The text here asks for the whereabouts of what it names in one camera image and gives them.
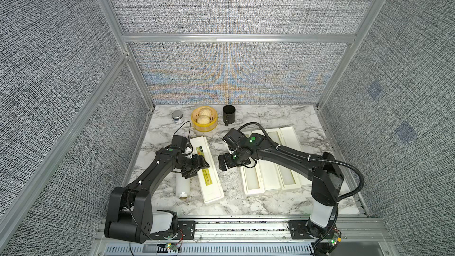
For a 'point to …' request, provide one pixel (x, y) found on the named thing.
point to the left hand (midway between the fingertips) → (207, 167)
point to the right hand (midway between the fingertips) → (226, 161)
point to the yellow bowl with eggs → (204, 118)
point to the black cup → (228, 114)
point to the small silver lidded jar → (178, 117)
